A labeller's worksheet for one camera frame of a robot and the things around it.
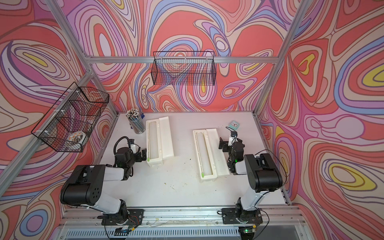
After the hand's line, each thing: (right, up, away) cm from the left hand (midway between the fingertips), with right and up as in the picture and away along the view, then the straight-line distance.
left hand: (140, 149), depth 95 cm
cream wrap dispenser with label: (+13, +5, -1) cm, 14 cm away
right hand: (+58, +6, +1) cm, 58 cm away
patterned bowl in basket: (-23, +10, -23) cm, 34 cm away
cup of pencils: (-3, +18, +2) cm, 19 cm away
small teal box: (+65, +16, +15) cm, 69 cm away
